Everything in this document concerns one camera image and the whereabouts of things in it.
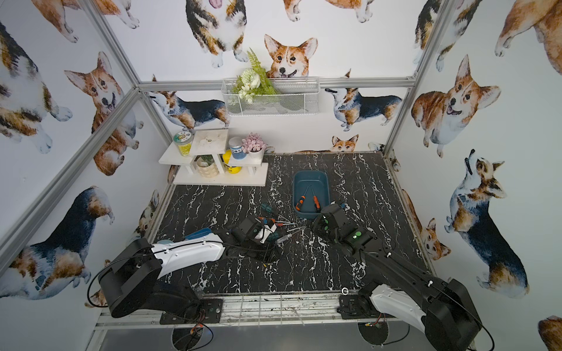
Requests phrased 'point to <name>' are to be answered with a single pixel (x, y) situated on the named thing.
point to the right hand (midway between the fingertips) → (315, 218)
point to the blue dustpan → (197, 233)
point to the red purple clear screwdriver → (279, 224)
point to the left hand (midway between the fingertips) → (276, 249)
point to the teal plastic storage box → (311, 192)
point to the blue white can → (236, 148)
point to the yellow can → (232, 170)
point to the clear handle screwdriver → (285, 238)
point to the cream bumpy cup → (207, 166)
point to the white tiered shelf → (214, 142)
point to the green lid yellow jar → (184, 140)
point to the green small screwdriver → (267, 208)
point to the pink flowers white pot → (255, 146)
